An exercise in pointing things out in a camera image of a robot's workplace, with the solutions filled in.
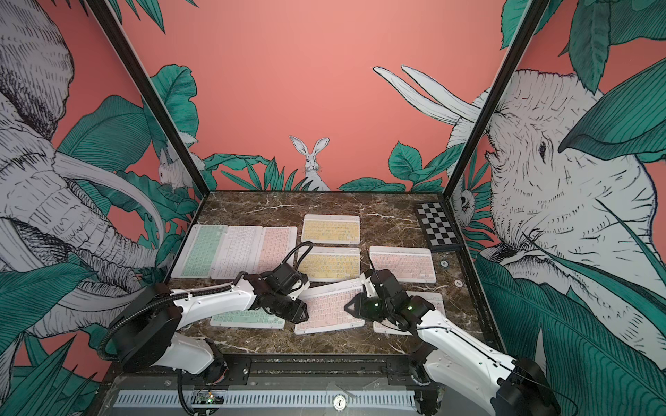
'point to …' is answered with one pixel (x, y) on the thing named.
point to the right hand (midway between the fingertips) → (345, 306)
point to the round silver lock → (339, 403)
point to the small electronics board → (207, 399)
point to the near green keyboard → (249, 318)
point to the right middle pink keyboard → (411, 264)
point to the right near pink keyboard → (388, 327)
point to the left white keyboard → (238, 252)
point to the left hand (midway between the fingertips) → (306, 313)
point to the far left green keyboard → (199, 256)
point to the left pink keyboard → (275, 243)
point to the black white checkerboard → (439, 228)
